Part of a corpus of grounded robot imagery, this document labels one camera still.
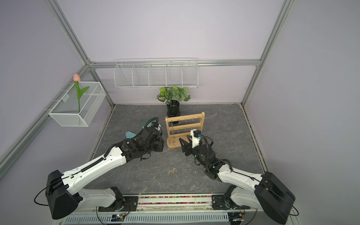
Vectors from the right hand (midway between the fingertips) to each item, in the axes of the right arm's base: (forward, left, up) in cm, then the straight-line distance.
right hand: (183, 137), depth 78 cm
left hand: (-2, +11, -1) cm, 12 cm away
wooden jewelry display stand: (+8, +2, -2) cm, 9 cm away
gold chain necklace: (-13, +7, -19) cm, 24 cm away
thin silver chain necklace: (-11, -4, -20) cm, 23 cm away
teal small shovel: (+13, +39, -19) cm, 45 cm away
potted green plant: (+30, +5, +4) cm, 31 cm away
